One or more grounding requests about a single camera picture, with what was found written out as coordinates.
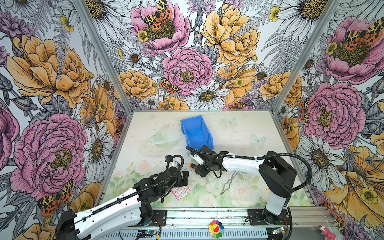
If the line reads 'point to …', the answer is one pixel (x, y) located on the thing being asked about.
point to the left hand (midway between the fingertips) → (179, 178)
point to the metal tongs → (232, 179)
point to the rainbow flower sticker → (215, 229)
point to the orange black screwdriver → (193, 165)
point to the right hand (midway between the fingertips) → (201, 172)
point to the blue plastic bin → (197, 133)
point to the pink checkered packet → (180, 192)
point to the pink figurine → (327, 235)
